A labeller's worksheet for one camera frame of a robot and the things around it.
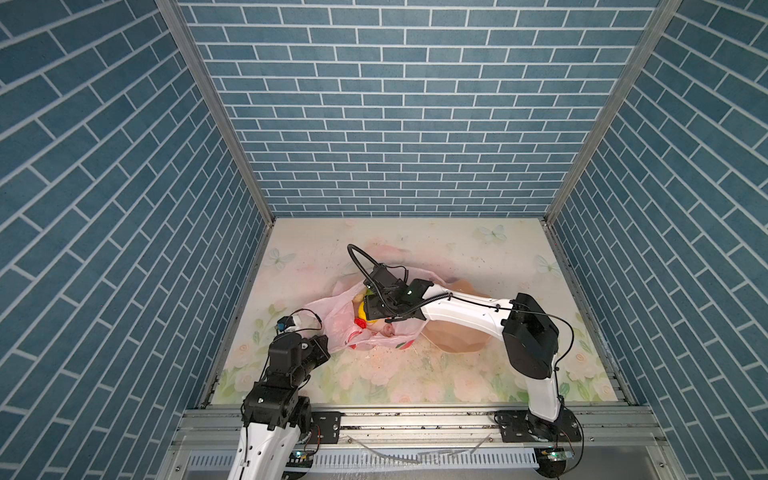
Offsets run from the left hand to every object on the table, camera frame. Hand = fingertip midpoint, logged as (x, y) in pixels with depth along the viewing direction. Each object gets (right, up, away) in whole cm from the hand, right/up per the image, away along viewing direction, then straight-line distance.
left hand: (329, 337), depth 80 cm
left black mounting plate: (0, -20, -6) cm, 21 cm away
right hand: (+9, +7, +6) cm, 13 cm away
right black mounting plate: (+49, -20, -6) cm, 53 cm away
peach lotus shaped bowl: (+36, -2, +9) cm, 37 cm away
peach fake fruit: (+16, -1, +8) cm, 18 cm away
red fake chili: (+8, +3, +4) cm, 9 cm away
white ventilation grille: (+13, -26, -10) cm, 31 cm away
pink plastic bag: (+2, +1, +3) cm, 4 cm away
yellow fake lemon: (+9, +6, 0) cm, 11 cm away
